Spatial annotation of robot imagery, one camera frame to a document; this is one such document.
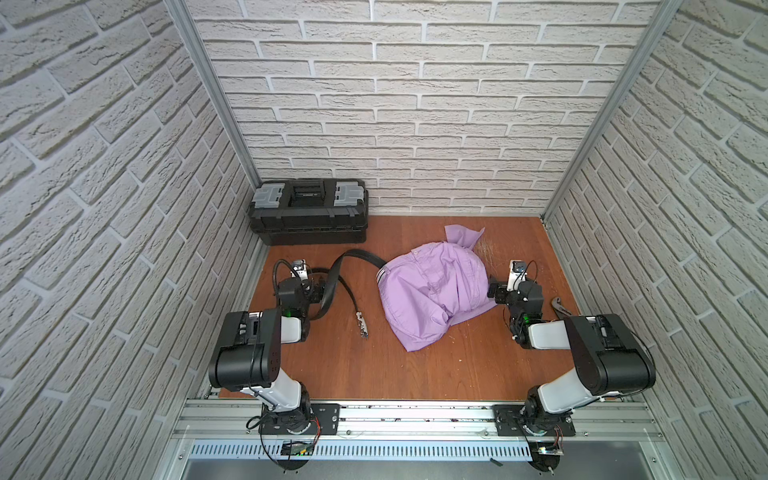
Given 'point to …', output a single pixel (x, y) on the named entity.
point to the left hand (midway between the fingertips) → (308, 272)
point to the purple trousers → (433, 287)
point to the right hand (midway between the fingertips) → (510, 276)
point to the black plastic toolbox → (309, 211)
